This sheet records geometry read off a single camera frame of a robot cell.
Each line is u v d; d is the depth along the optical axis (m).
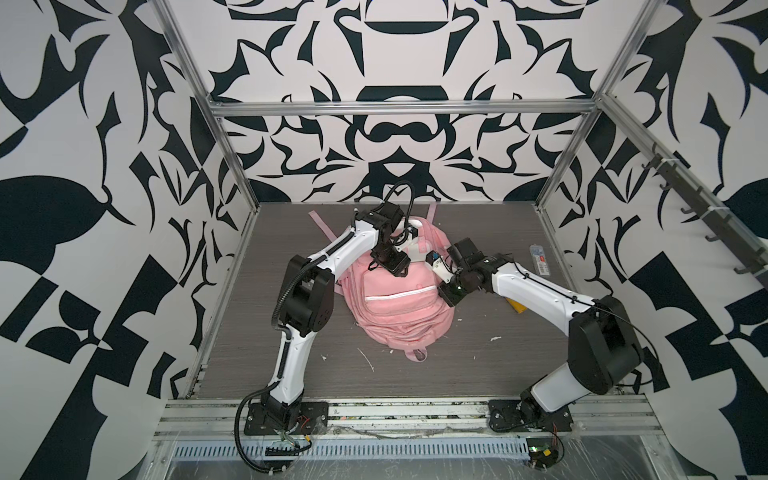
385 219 0.70
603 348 0.44
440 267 0.80
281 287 0.55
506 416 0.74
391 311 0.85
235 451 0.70
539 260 1.02
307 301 0.54
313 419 0.74
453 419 0.76
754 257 0.50
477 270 0.64
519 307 0.58
